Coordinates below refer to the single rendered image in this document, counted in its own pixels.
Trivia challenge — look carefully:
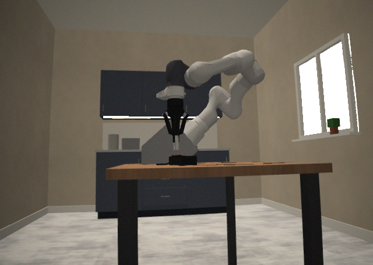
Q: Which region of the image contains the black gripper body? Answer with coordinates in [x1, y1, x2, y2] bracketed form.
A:
[166, 98, 185, 119]

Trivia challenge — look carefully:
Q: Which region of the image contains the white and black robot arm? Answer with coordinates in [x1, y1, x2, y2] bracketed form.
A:
[156, 50, 265, 146]

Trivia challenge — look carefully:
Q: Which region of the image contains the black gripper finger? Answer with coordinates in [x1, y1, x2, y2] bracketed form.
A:
[175, 111, 189, 150]
[162, 111, 177, 150]

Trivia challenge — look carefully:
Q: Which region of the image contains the black power strip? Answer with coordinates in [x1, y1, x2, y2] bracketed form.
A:
[156, 155, 197, 166]

